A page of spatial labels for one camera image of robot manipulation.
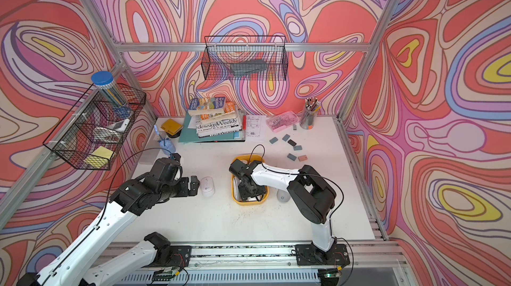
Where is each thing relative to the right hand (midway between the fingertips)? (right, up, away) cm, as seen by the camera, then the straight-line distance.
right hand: (253, 198), depth 88 cm
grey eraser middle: (+24, +22, +19) cm, 37 cm away
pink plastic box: (+17, +37, +30) cm, 50 cm away
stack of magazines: (-22, +39, +17) cm, 47 cm away
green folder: (-37, +29, +24) cm, 53 cm away
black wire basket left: (-61, +28, -14) cm, 69 cm away
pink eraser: (+26, +17, +14) cm, 34 cm away
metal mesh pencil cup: (+30, +41, +19) cm, 54 cm away
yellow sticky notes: (-50, +21, -24) cm, 59 cm away
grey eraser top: (+18, +27, +23) cm, 40 cm away
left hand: (-23, +10, -14) cm, 29 cm away
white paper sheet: (+1, +33, +27) cm, 43 cm away
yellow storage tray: (-8, +4, -4) cm, 10 cm away
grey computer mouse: (+13, +2, -1) cm, 13 cm away
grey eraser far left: (+11, +26, +21) cm, 35 cm away
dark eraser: (+21, +25, +20) cm, 38 cm away
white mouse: (-21, +5, +2) cm, 22 cm away
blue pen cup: (-43, +24, +8) cm, 51 cm away
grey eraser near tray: (+20, +17, +13) cm, 29 cm away
